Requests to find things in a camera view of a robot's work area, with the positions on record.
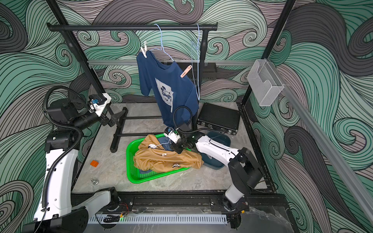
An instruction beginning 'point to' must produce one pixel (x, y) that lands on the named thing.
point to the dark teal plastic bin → (209, 163)
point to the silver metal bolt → (95, 182)
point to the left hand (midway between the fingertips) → (113, 100)
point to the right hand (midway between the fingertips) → (172, 145)
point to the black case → (219, 118)
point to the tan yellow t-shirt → (152, 157)
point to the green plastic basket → (134, 174)
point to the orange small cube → (94, 163)
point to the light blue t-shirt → (164, 144)
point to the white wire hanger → (153, 146)
